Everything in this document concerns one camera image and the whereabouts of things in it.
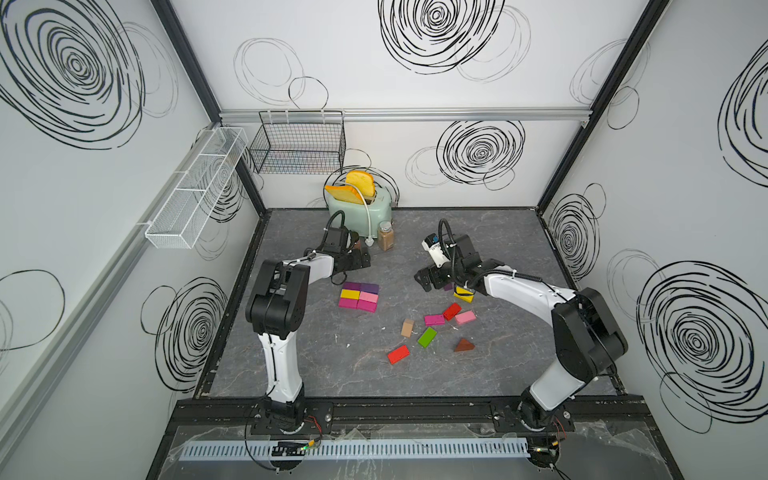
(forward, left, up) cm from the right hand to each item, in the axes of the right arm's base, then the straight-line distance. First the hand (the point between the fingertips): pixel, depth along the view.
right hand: (428, 270), depth 90 cm
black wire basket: (+34, +42, +22) cm, 59 cm away
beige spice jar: (+15, +14, -2) cm, 21 cm away
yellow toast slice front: (+23, +28, +10) cm, 38 cm away
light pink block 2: (-10, -12, -10) cm, 19 cm away
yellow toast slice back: (+29, +21, +11) cm, 37 cm away
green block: (-17, 0, -10) cm, 20 cm away
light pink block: (-4, +19, -10) cm, 22 cm away
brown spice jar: (+11, +23, -2) cm, 26 cm away
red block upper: (-9, -8, -9) cm, 15 cm away
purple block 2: (-1, +18, -11) cm, 21 cm away
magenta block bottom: (-12, -3, -10) cm, 15 cm away
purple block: (-2, +24, -8) cm, 26 cm away
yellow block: (-4, +24, -9) cm, 26 cm away
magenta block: (-7, +25, -10) cm, 28 cm away
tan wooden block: (-15, +6, -8) cm, 18 cm away
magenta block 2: (-8, +19, -9) cm, 23 cm away
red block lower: (-22, +9, -11) cm, 26 cm away
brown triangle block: (-20, -10, -9) cm, 24 cm away
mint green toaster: (+18, +25, +5) cm, 31 cm away
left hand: (+9, +23, -8) cm, 26 cm away
